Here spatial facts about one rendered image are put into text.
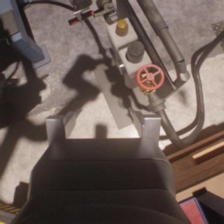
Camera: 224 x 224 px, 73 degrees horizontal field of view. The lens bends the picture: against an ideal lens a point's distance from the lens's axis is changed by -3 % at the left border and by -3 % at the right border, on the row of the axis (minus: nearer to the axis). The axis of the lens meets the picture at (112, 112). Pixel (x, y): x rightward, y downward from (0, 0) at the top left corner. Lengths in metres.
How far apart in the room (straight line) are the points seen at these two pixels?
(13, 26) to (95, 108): 0.60
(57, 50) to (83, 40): 0.18
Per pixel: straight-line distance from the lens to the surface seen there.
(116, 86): 0.94
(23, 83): 1.16
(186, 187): 0.49
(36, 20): 1.34
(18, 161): 1.13
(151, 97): 0.48
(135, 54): 0.44
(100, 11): 0.58
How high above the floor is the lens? 0.90
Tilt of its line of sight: 81 degrees down
